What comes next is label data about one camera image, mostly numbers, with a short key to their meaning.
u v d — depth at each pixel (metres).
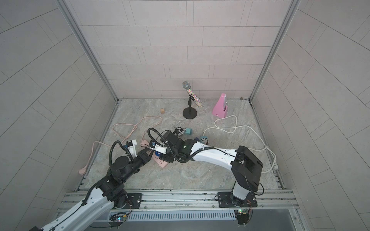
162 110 1.08
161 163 0.82
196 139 0.89
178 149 0.58
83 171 0.82
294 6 0.71
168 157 0.68
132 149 0.69
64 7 0.71
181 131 0.95
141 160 0.66
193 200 0.72
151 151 0.72
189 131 0.95
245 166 0.43
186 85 0.87
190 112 1.07
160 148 0.67
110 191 0.56
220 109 1.02
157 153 0.74
